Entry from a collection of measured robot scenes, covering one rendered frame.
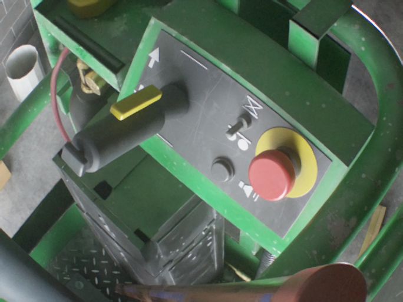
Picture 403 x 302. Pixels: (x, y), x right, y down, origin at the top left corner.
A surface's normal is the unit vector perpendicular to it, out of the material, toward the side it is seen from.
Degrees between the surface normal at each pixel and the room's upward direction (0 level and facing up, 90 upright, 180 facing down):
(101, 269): 0
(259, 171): 58
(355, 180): 27
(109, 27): 0
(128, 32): 0
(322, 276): 16
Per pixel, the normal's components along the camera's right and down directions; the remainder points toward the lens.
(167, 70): -0.59, 0.37
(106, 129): 0.38, -0.66
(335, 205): -0.36, -0.62
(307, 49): -0.67, 0.69
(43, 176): -0.03, -0.39
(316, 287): 0.18, -0.21
